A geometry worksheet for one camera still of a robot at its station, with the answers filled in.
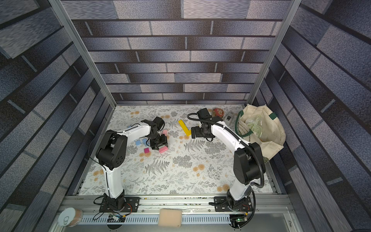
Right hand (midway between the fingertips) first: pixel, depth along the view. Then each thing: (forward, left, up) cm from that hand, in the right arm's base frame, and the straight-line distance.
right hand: (199, 133), depth 90 cm
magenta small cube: (-8, +35, -9) cm, 37 cm away
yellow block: (+14, +12, -10) cm, 21 cm away
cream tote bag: (+9, -41, -1) cm, 42 cm away
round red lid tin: (+26, -16, -8) cm, 31 cm away
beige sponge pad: (-44, +16, -12) cm, 48 cm away
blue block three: (-8, +33, +4) cm, 34 cm away
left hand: (-4, +22, -9) cm, 24 cm away
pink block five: (-7, +24, -8) cm, 26 cm away
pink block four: (+7, +25, -9) cm, 27 cm away
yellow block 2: (+8, +8, -10) cm, 15 cm away
